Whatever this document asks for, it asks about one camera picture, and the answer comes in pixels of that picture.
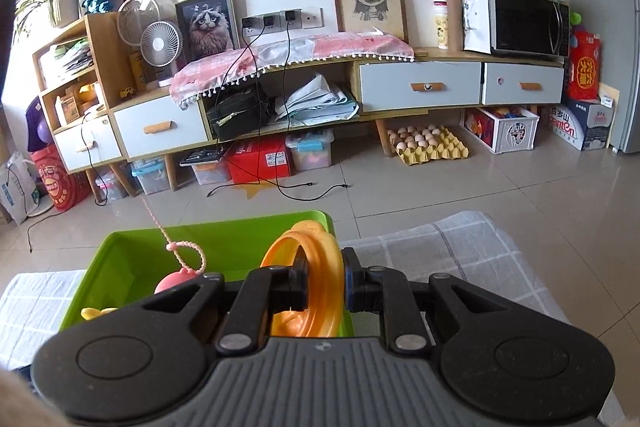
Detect blue and white carton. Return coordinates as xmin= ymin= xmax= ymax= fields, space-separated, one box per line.
xmin=545 ymin=99 xmax=613 ymax=152

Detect wall power sockets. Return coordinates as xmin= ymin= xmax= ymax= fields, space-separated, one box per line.
xmin=241 ymin=8 xmax=325 ymax=32

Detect stack of paper cups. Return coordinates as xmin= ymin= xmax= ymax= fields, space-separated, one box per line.
xmin=431 ymin=0 xmax=451 ymax=50

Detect pile of papers and bags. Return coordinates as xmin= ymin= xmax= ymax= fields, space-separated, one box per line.
xmin=274 ymin=74 xmax=360 ymax=126

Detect black power cable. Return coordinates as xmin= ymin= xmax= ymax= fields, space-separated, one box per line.
xmin=206 ymin=19 xmax=273 ymax=198
xmin=276 ymin=14 xmax=352 ymax=202

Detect small white cabinet drawer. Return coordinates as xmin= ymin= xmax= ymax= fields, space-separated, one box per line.
xmin=481 ymin=63 xmax=566 ymax=105

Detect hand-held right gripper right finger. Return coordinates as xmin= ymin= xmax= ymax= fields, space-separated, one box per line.
xmin=342 ymin=247 xmax=506 ymax=354

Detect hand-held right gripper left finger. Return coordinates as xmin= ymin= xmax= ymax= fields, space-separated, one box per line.
xmin=131 ymin=247 xmax=311 ymax=354

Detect yellow egg tray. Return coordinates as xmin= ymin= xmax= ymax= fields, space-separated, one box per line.
xmin=387 ymin=123 xmax=471 ymax=166

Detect thin black cable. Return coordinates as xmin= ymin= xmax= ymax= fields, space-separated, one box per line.
xmin=79 ymin=112 xmax=110 ymax=208

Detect purple bag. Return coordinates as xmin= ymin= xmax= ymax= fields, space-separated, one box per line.
xmin=26 ymin=96 xmax=53 ymax=152

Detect black floor cable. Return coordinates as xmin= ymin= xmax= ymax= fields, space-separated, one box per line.
xmin=27 ymin=202 xmax=57 ymax=254

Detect white crate with toys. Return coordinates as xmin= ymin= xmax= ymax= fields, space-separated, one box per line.
xmin=460 ymin=106 xmax=541 ymax=155

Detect stack of papers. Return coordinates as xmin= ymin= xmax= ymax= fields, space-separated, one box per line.
xmin=40 ymin=39 xmax=93 ymax=80

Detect red gift box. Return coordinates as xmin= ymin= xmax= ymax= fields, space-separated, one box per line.
xmin=565 ymin=29 xmax=602 ymax=102

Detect black bag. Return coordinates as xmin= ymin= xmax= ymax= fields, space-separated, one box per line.
xmin=206 ymin=84 xmax=273 ymax=142

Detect wide white cabinet drawer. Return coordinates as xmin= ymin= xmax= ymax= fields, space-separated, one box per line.
xmin=111 ymin=96 xmax=211 ymax=158
xmin=356 ymin=61 xmax=483 ymax=114

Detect green plastic box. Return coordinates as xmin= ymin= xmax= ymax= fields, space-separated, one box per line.
xmin=60 ymin=209 xmax=353 ymax=340

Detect clear storage box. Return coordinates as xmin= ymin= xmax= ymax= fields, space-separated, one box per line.
xmin=95 ymin=164 xmax=131 ymax=202

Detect red patterned bag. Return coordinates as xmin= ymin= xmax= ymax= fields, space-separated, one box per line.
xmin=31 ymin=142 xmax=93 ymax=214

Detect tall yellow box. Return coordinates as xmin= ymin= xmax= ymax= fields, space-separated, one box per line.
xmin=129 ymin=52 xmax=148 ymax=92

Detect black microwave oven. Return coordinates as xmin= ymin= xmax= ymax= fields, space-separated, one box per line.
xmin=462 ymin=0 xmax=571 ymax=58

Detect pink cloth with tassels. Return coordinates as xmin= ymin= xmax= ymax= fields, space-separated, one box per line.
xmin=169 ymin=33 xmax=416 ymax=110

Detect white paper bag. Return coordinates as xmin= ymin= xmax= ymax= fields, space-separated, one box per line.
xmin=0 ymin=152 xmax=41 ymax=227

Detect yellow toy pot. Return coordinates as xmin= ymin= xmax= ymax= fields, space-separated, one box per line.
xmin=80 ymin=306 xmax=121 ymax=322

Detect grey checked table cloth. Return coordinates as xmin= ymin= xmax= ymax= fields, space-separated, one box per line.
xmin=0 ymin=211 xmax=640 ymax=427

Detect clear box with black lid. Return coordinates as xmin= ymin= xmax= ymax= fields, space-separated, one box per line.
xmin=180 ymin=147 xmax=233 ymax=186

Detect red cardboard box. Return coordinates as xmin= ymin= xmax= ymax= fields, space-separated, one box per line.
xmin=225 ymin=138 xmax=293 ymax=185

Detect framed cat picture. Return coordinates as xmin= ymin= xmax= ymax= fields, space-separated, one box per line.
xmin=175 ymin=0 xmax=241 ymax=65

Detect pink pig toy with strap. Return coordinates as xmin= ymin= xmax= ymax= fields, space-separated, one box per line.
xmin=141 ymin=194 xmax=208 ymax=297

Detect wooden TV cabinet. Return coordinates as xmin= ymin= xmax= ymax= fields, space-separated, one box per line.
xmin=32 ymin=12 xmax=571 ymax=208

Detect white desk fan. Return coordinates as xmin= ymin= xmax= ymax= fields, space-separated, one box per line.
xmin=140 ymin=21 xmax=183 ymax=88
xmin=117 ymin=0 xmax=161 ymax=48

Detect small cardboard box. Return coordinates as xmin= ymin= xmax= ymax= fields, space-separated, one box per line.
xmin=54 ymin=88 xmax=83 ymax=125

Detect grey refrigerator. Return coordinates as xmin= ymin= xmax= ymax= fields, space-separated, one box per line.
xmin=565 ymin=0 xmax=640 ymax=155

